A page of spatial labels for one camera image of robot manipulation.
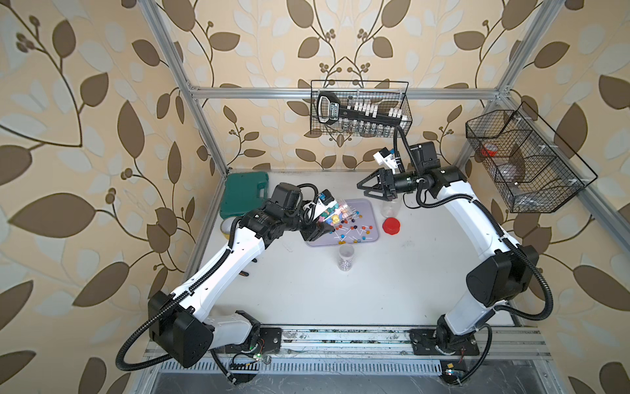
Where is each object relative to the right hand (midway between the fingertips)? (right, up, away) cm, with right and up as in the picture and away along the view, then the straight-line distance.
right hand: (361, 191), depth 73 cm
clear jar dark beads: (-4, -22, +10) cm, 25 cm away
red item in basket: (+44, +14, +9) cm, 47 cm away
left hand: (-12, -7, +1) cm, 14 cm away
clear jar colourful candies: (-6, -6, -1) cm, 9 cm away
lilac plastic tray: (+9, -7, +34) cm, 36 cm away
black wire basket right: (+52, +6, +1) cm, 53 cm away
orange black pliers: (-39, -30, +15) cm, 52 cm away
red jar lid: (+16, -14, +27) cm, 34 cm away
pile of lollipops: (-3, -16, +26) cm, 31 cm away
